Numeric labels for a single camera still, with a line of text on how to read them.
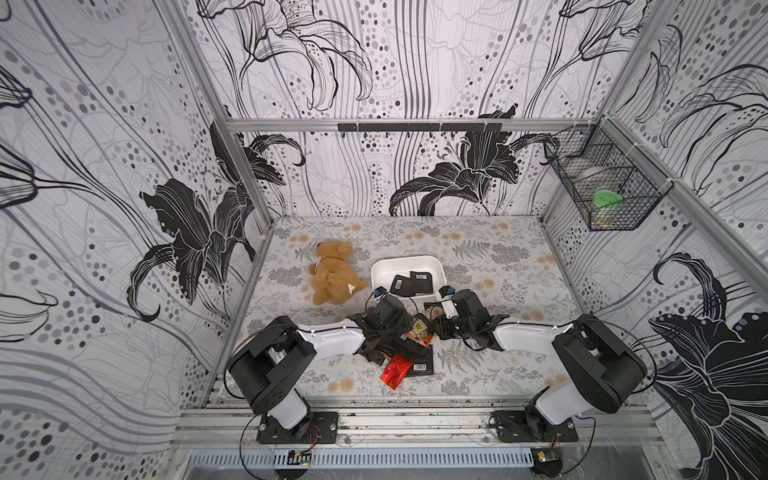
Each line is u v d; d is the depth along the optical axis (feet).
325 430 2.40
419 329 2.89
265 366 1.50
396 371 2.64
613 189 2.63
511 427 2.34
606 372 1.44
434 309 3.03
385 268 3.31
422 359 2.75
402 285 3.24
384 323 2.26
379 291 2.73
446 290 2.71
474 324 2.30
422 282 3.25
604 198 2.57
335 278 2.89
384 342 2.71
